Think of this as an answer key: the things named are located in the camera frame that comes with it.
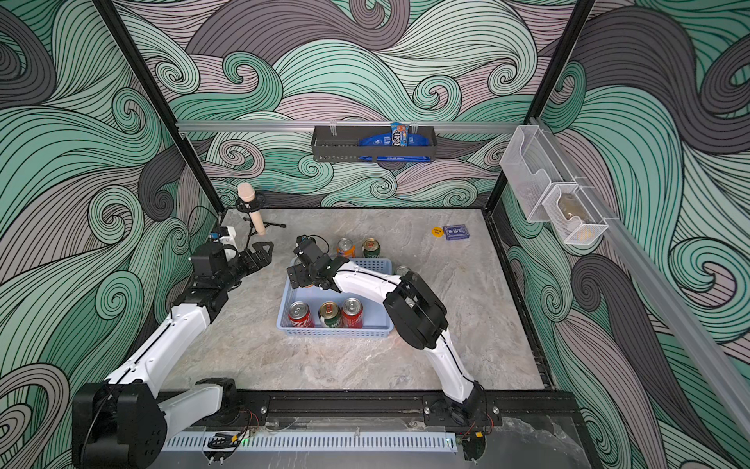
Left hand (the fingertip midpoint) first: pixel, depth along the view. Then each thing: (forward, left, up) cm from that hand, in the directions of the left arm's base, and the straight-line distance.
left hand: (260, 245), depth 82 cm
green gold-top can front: (-16, -20, -10) cm, 28 cm away
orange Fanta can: (+7, -24, -11) cm, 27 cm away
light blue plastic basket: (-14, -34, -21) cm, 42 cm away
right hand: (+1, -11, -13) cm, 17 cm away
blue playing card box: (+22, -65, -19) cm, 71 cm away
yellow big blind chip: (+24, -59, -22) cm, 67 cm away
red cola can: (-16, -12, -11) cm, 23 cm away
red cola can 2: (-15, -27, -11) cm, 33 cm away
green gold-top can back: (+7, -32, -11) cm, 35 cm away
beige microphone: (+14, +6, +8) cm, 17 cm away
